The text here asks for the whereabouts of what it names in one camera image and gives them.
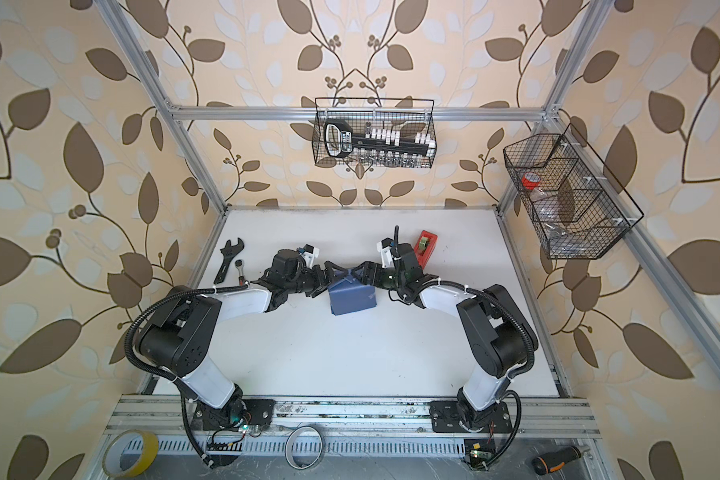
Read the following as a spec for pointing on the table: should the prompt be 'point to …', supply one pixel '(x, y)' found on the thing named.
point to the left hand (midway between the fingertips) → (343, 276)
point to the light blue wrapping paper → (351, 294)
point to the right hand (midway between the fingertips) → (361, 276)
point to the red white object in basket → (530, 180)
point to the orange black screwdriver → (553, 461)
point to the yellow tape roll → (114, 447)
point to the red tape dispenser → (424, 247)
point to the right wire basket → (568, 194)
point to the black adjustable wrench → (228, 252)
